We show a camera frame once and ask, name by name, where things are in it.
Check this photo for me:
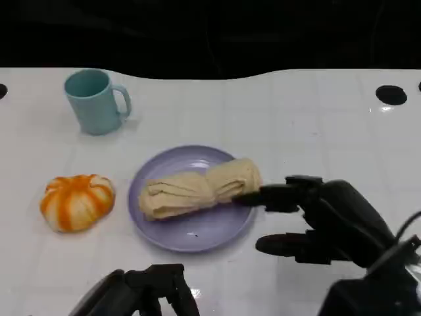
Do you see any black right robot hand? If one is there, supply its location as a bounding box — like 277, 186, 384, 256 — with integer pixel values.
232, 175, 395, 268

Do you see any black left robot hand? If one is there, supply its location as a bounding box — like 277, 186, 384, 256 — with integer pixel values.
67, 263, 201, 316

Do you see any beige towel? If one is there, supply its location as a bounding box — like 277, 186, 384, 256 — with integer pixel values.
137, 157, 264, 222

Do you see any lilac plate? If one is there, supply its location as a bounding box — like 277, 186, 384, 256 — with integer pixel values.
127, 145, 258, 253

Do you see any orange and white bread roll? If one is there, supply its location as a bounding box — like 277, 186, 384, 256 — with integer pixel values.
39, 174, 116, 234

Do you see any pale green mug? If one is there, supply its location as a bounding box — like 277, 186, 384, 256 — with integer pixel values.
63, 68, 133, 136

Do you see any black backdrop cloth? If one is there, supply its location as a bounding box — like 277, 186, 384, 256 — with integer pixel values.
0, 0, 421, 80

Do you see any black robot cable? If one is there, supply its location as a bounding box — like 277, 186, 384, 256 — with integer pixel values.
393, 210, 421, 243

